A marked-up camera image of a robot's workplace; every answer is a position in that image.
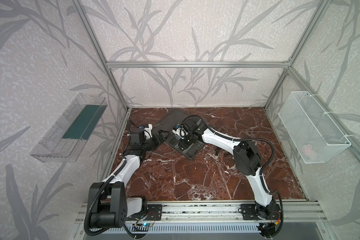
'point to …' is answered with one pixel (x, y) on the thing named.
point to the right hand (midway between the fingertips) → (180, 139)
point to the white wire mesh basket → (314, 137)
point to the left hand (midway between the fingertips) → (168, 132)
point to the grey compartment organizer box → (173, 119)
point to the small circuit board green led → (141, 227)
